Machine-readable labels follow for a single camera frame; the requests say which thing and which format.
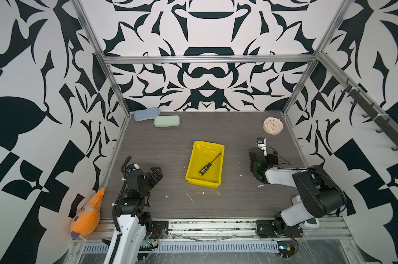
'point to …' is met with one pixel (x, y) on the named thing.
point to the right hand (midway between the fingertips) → (266, 148)
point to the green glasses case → (166, 120)
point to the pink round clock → (272, 125)
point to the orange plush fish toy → (85, 221)
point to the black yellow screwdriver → (202, 172)
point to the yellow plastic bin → (205, 164)
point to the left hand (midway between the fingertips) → (153, 170)
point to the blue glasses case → (145, 114)
